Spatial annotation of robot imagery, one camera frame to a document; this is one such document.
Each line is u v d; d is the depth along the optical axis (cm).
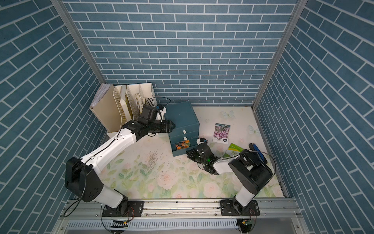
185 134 86
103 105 85
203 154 70
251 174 47
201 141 86
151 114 63
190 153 89
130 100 99
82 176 41
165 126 72
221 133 104
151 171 87
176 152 90
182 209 75
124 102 88
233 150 96
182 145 96
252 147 94
